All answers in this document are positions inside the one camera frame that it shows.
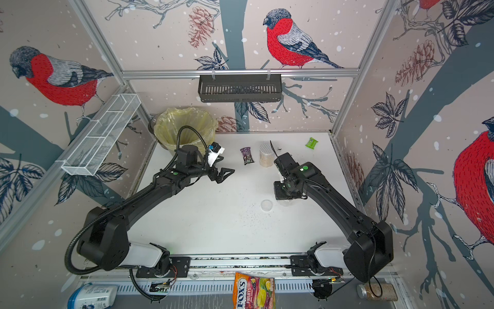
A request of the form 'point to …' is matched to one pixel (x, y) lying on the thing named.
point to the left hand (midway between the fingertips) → (230, 160)
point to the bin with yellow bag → (164, 126)
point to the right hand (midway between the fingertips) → (279, 192)
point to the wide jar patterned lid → (266, 154)
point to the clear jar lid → (266, 205)
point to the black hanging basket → (240, 88)
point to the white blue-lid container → (92, 296)
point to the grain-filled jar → (377, 291)
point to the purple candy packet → (247, 156)
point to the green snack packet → (311, 143)
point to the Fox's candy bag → (251, 292)
